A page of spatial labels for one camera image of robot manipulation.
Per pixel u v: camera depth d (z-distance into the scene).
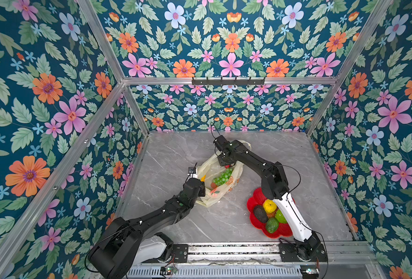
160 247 0.61
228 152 0.76
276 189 0.64
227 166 0.96
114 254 0.41
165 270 0.71
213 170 1.00
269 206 0.82
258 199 0.88
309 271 0.70
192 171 0.74
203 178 0.95
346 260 0.74
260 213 0.80
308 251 0.64
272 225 0.77
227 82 0.93
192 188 0.64
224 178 0.90
